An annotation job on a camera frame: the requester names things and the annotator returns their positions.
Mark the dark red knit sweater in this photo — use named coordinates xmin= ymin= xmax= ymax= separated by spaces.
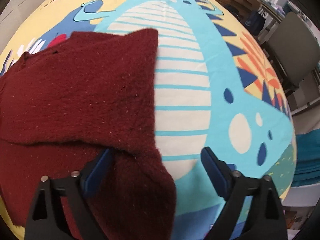
xmin=1 ymin=29 xmax=176 ymax=239

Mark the teal fabric on floor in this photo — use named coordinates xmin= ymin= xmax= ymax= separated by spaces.
xmin=292 ymin=129 xmax=320 ymax=187

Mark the yellow dinosaur bed sheet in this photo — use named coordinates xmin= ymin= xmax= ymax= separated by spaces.
xmin=1 ymin=0 xmax=297 ymax=239

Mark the grey-green chair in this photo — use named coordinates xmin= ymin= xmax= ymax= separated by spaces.
xmin=261 ymin=12 xmax=319 ymax=96

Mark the dark blue bag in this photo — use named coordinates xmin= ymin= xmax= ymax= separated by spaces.
xmin=244 ymin=11 xmax=266 ymax=36

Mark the white wardrobe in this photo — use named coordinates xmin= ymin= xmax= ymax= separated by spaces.
xmin=0 ymin=0 xmax=61 ymax=28

